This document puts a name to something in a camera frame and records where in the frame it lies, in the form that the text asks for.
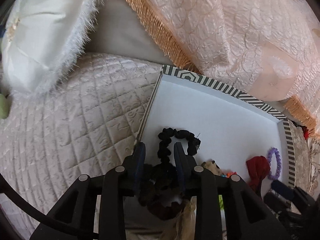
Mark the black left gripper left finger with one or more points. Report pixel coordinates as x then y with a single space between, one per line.
133 165

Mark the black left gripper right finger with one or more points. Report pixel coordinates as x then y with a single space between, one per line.
184 164

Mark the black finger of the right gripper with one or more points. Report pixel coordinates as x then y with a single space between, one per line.
290 203

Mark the dark brown scrunchie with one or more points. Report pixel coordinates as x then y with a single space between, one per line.
167 135

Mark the black scrunchie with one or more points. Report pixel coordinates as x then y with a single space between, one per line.
160 191

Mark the leopard print bow scrunchie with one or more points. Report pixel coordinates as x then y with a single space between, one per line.
185 226

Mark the striped white jewelry tray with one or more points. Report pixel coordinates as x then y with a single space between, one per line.
232 125

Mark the red scrunchie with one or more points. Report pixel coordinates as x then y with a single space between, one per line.
258 168

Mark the green and blue plush toy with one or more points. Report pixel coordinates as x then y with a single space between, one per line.
4 107

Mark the peach fringed bedspread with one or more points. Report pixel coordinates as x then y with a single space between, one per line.
266 48

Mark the white round satin cushion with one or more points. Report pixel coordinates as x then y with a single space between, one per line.
42 41

